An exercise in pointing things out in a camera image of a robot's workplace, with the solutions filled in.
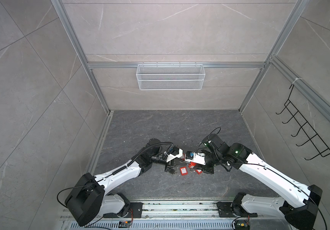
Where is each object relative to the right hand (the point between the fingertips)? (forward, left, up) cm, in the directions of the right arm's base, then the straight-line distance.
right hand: (194, 161), depth 72 cm
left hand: (0, +5, +2) cm, 5 cm away
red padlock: (-3, +2, +3) cm, 5 cm away
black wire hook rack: (+2, -53, +14) cm, 55 cm away
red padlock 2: (+1, +4, -17) cm, 17 cm away
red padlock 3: (-3, +6, +10) cm, 12 cm away
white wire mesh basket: (+60, +10, +12) cm, 62 cm away
